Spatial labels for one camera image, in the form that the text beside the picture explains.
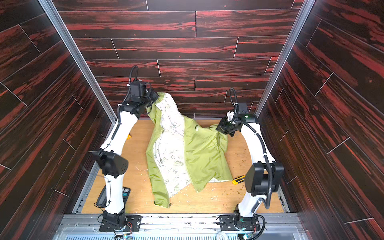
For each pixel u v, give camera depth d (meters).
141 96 0.65
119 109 0.61
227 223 0.73
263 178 0.45
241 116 0.60
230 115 0.78
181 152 0.95
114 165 0.54
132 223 0.73
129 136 0.61
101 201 0.78
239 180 0.87
